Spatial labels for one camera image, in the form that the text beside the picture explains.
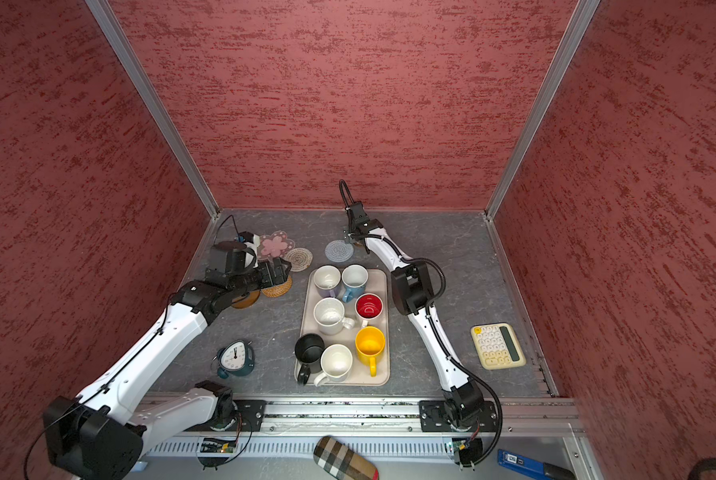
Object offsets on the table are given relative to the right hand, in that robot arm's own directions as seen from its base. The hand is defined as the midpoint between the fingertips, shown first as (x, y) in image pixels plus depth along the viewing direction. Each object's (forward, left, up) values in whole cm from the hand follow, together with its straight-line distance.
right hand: (362, 233), depth 113 cm
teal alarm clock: (-47, +35, +4) cm, 59 cm away
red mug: (-32, -1, +3) cm, 33 cm away
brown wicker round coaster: (-24, +29, 0) cm, 37 cm away
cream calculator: (-45, -39, 0) cm, 59 cm away
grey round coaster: (-9, +9, 0) cm, 12 cm away
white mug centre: (-34, +11, +1) cm, 36 cm away
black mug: (-45, +16, +2) cm, 48 cm away
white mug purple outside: (-22, +12, +2) cm, 25 cm away
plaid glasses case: (-70, +7, +3) cm, 71 cm away
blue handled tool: (-73, -37, +2) cm, 82 cm away
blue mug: (-23, +3, +4) cm, 24 cm away
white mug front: (-48, +8, +1) cm, 49 cm away
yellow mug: (-43, -2, +1) cm, 43 cm away
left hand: (-29, +24, +18) cm, 42 cm away
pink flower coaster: (-6, +32, +2) cm, 33 cm away
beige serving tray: (-39, +6, +2) cm, 40 cm away
